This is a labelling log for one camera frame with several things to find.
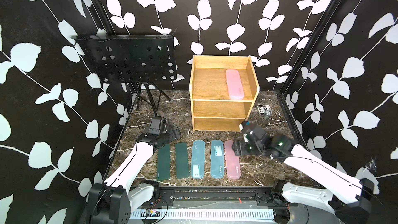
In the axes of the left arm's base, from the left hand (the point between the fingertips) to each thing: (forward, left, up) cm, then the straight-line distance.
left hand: (175, 132), depth 85 cm
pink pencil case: (+14, -32, +22) cm, 41 cm away
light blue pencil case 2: (-12, -12, -12) cm, 20 cm away
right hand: (-12, -31, +6) cm, 34 cm away
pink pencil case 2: (-14, -32, -11) cm, 37 cm away
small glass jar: (+15, -60, -8) cm, 62 cm away
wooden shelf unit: (+13, -26, +20) cm, 35 cm away
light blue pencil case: (-18, -23, -11) cm, 31 cm away
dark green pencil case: (-12, -3, -11) cm, 17 cm away
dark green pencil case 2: (-15, +7, -10) cm, 19 cm away
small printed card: (+21, -59, -10) cm, 63 cm away
